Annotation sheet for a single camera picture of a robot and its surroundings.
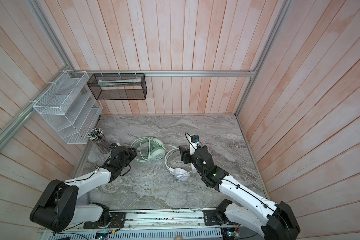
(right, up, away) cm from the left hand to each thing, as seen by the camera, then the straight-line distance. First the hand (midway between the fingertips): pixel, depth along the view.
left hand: (136, 152), depth 91 cm
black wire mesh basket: (-17, +45, +13) cm, 50 cm away
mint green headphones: (+13, +1, -2) cm, 14 cm away
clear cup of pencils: (-24, +11, -1) cm, 26 cm away
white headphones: (+28, -10, -11) cm, 32 cm away
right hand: (+30, +6, -13) cm, 33 cm away
